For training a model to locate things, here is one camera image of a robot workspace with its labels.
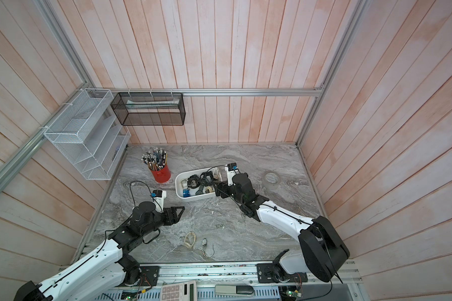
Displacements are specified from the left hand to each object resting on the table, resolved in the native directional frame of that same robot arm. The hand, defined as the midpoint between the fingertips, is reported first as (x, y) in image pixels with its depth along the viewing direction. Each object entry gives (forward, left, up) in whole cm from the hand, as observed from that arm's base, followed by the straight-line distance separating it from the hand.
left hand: (179, 212), depth 81 cm
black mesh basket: (+54, +22, +17) cm, 61 cm away
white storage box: (+24, +1, -5) cm, 25 cm away
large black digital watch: (+23, -10, -6) cm, 26 cm away
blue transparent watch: (+11, -1, -3) cm, 12 cm away
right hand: (+13, -18, +6) cm, 23 cm away
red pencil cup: (+23, +13, -4) cm, 26 cm away
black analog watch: (+15, -7, -8) cm, 19 cm away
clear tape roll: (+25, -47, -9) cm, 54 cm away
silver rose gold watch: (+24, -16, -5) cm, 29 cm away
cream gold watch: (+14, -13, -3) cm, 19 cm away
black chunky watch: (+20, -4, -5) cm, 21 cm away
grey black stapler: (-28, -23, -7) cm, 37 cm away
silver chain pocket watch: (-10, -11, -9) cm, 17 cm away
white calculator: (-28, -4, -7) cm, 29 cm away
